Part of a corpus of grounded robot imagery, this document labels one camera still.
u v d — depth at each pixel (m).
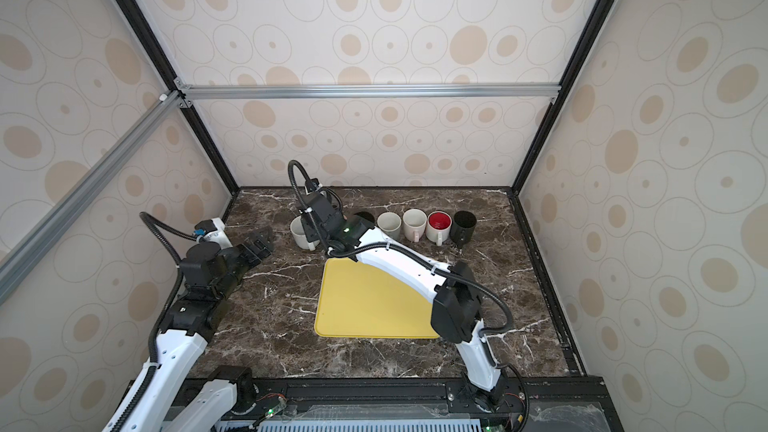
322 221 0.59
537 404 0.73
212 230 0.63
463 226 0.99
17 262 0.51
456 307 0.49
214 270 0.56
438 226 1.02
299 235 0.97
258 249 0.67
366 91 0.94
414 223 0.98
